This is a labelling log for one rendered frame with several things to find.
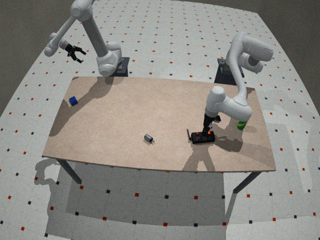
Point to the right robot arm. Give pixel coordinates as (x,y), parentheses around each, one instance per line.
(109,56)

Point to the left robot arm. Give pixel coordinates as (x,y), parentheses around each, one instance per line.
(246,52)

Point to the green drink can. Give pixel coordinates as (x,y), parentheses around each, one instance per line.
(241,125)

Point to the black power strip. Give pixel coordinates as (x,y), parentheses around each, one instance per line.
(198,138)

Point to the small blue block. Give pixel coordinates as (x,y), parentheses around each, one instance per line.
(73,101)

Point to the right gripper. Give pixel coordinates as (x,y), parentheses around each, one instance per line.
(72,49)

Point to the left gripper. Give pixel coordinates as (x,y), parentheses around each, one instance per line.
(207,123)

